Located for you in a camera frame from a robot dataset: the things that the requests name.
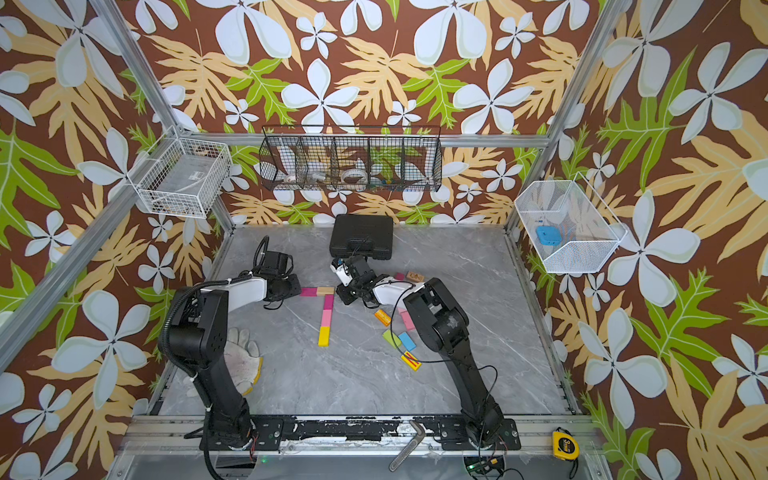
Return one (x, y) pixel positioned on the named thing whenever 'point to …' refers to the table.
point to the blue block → (407, 342)
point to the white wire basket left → (182, 176)
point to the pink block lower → (409, 324)
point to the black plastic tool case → (359, 235)
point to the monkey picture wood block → (415, 276)
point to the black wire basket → (351, 158)
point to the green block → (392, 339)
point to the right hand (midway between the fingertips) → (340, 288)
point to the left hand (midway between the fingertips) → (295, 283)
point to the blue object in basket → (549, 235)
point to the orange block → (383, 317)
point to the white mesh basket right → (571, 228)
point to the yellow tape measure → (564, 446)
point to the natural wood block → (326, 290)
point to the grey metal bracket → (407, 452)
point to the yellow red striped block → (412, 360)
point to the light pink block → (326, 318)
